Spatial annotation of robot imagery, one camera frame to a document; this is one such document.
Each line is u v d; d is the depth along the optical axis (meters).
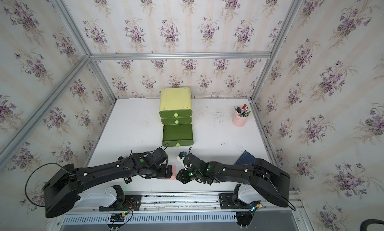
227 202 0.73
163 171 0.72
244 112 0.98
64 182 0.46
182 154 0.75
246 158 0.88
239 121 0.98
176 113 0.86
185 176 0.69
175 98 0.90
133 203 0.73
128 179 0.78
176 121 0.92
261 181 0.42
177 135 0.93
